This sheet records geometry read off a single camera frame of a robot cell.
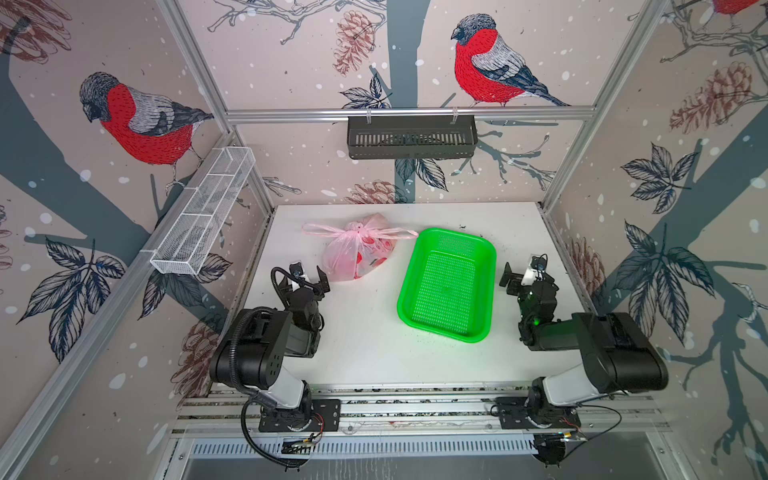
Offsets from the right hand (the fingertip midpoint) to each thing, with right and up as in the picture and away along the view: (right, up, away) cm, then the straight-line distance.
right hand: (525, 263), depth 91 cm
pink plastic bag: (-51, +6, +2) cm, 51 cm away
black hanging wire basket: (-34, +44, +13) cm, 57 cm away
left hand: (-68, -1, -1) cm, 68 cm away
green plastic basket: (-23, -9, +7) cm, 25 cm away
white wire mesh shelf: (-93, +18, -10) cm, 95 cm away
